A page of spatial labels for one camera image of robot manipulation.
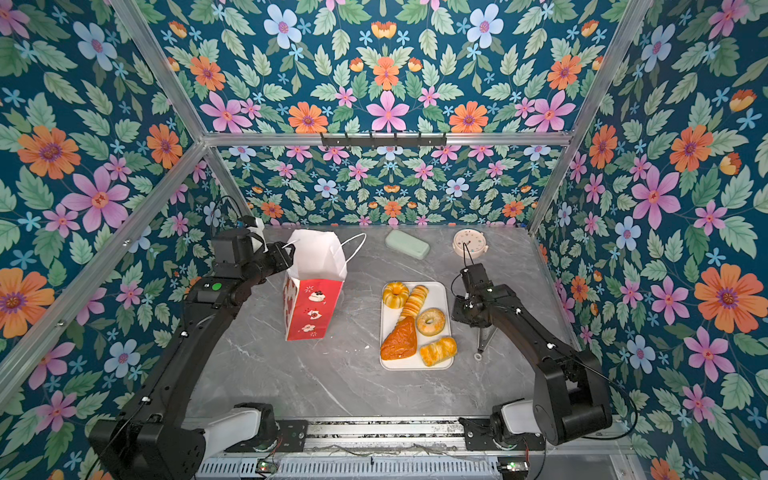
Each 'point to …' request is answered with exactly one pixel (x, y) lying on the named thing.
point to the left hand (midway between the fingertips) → (291, 239)
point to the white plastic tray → (388, 319)
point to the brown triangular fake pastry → (401, 340)
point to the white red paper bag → (313, 285)
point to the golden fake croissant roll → (438, 351)
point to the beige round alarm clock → (475, 241)
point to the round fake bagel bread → (434, 329)
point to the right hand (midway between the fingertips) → (459, 312)
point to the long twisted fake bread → (415, 301)
